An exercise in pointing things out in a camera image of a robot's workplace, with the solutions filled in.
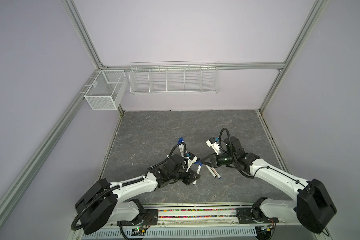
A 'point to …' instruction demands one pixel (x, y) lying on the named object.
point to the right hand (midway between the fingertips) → (201, 163)
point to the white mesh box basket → (107, 89)
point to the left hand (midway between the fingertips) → (198, 177)
